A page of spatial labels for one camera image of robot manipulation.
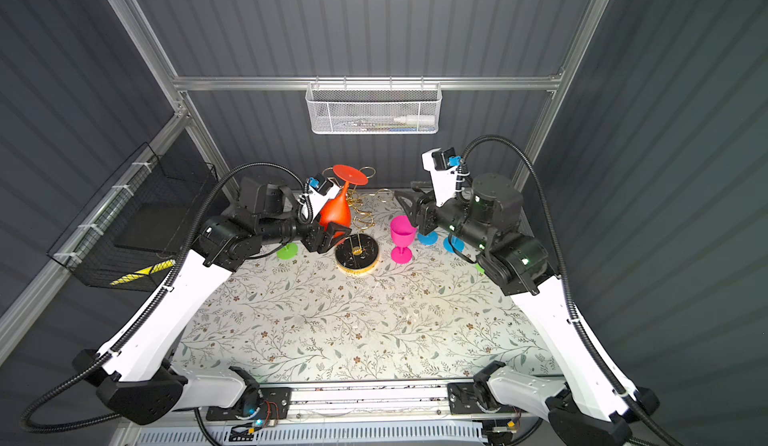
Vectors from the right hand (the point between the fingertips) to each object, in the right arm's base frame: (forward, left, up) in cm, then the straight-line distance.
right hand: (407, 191), depth 57 cm
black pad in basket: (+5, +63, -16) cm, 65 cm away
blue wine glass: (+20, -19, -46) cm, 53 cm away
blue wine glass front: (+21, -9, -46) cm, 51 cm away
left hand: (+2, +15, -10) cm, 18 cm away
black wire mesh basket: (-6, +67, -9) cm, 68 cm away
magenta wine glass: (+13, 0, -31) cm, 33 cm away
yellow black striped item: (-8, +58, -16) cm, 61 cm away
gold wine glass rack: (+15, +15, -44) cm, 49 cm away
